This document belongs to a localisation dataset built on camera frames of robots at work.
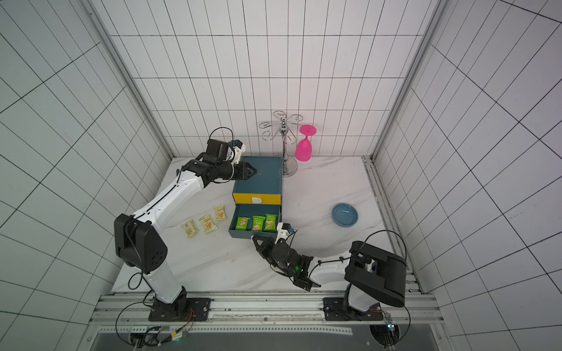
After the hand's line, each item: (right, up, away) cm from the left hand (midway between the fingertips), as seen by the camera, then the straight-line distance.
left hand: (251, 176), depth 84 cm
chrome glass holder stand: (+12, +23, +9) cm, 27 cm away
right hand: (-2, -24, -8) cm, 26 cm away
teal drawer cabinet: (+2, -12, +1) cm, 12 cm away
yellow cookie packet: (-16, -17, +13) cm, 27 cm away
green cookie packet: (-4, -19, +1) cm, 19 cm away
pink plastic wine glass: (+22, +13, +16) cm, 30 cm away
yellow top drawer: (+3, -8, -5) cm, 10 cm away
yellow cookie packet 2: (-20, -21, +8) cm, 30 cm away
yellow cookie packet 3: (-27, -23, +8) cm, 36 cm away
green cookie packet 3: (+8, -18, +1) cm, 20 cm away
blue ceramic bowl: (+41, -17, +12) cm, 46 cm away
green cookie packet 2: (+3, -18, +1) cm, 18 cm away
